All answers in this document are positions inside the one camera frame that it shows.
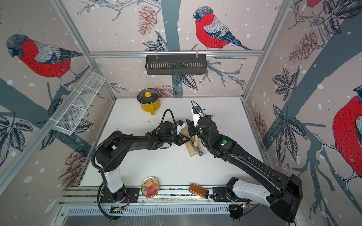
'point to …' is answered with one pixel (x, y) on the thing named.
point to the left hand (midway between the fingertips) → (191, 138)
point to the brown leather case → (199, 190)
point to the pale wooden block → (191, 150)
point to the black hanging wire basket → (179, 64)
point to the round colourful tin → (150, 187)
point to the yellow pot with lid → (149, 99)
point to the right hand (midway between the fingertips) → (190, 116)
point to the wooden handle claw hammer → (195, 142)
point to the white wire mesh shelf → (69, 122)
